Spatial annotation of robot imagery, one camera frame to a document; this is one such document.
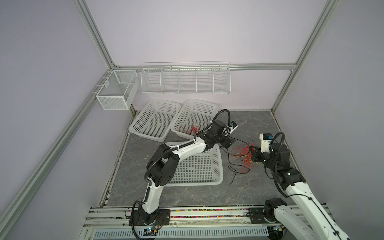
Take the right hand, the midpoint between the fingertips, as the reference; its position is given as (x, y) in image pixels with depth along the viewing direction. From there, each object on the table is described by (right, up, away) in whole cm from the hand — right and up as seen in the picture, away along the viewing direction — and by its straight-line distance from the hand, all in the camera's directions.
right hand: (251, 147), depth 78 cm
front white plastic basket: (-29, -14, +11) cm, 34 cm away
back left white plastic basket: (-62, +16, +37) cm, 74 cm away
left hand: (-8, +5, +9) cm, 13 cm away
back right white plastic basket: (-31, +19, +39) cm, 53 cm away
